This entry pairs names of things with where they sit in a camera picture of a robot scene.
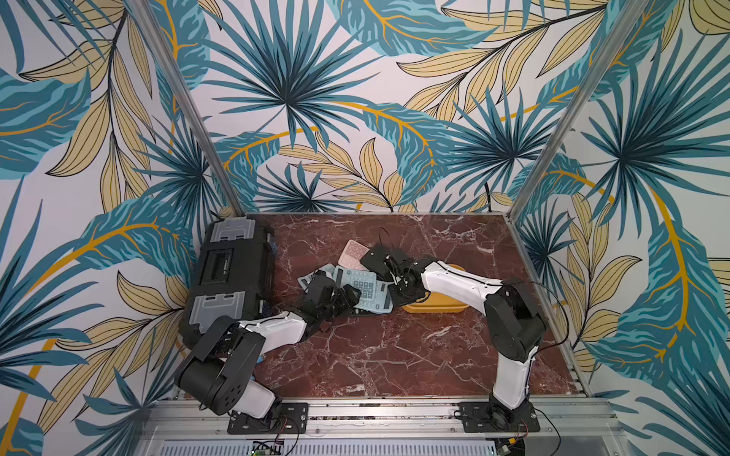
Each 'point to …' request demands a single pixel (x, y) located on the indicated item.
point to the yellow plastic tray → (438, 302)
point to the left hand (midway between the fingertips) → (355, 300)
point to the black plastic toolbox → (232, 275)
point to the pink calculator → (352, 256)
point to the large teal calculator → (374, 294)
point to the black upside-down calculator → (384, 260)
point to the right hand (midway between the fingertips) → (399, 298)
